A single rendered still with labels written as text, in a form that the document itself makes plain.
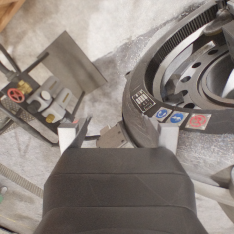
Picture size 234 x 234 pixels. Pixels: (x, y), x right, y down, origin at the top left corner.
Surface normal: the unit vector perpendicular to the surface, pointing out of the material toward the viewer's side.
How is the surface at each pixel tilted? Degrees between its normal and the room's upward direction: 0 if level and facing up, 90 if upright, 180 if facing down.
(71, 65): 0
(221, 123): 90
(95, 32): 0
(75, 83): 0
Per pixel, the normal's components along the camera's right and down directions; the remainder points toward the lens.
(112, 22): -0.11, 0.65
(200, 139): -0.66, -0.51
